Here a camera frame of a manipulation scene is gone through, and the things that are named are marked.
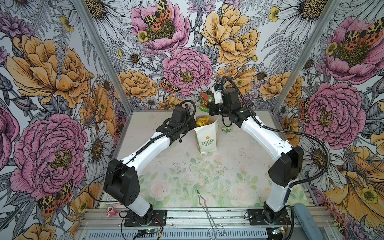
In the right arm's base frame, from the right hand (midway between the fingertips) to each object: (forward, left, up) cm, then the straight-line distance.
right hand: (208, 108), depth 82 cm
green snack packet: (+2, +2, +5) cm, 6 cm away
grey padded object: (-49, -44, -28) cm, 72 cm away
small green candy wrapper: (+6, -15, -26) cm, 30 cm away
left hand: (-5, +7, -7) cm, 11 cm away
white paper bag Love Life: (-10, +1, -11) cm, 15 cm away
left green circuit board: (-51, +31, -29) cm, 66 cm away
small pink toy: (-43, +49, -25) cm, 70 cm away
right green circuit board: (-52, -32, -30) cm, 68 cm away
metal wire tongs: (-52, +1, -31) cm, 60 cm away
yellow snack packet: (-3, +3, -7) cm, 8 cm away
